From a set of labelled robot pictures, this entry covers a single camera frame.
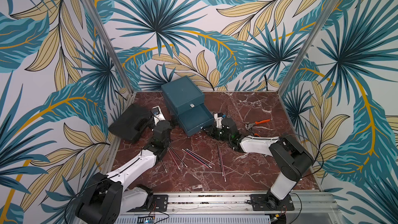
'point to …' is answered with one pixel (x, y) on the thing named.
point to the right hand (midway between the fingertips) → (201, 128)
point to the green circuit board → (145, 220)
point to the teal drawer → (198, 117)
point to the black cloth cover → (124, 125)
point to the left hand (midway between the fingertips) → (164, 115)
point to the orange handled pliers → (250, 125)
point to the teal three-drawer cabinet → (186, 101)
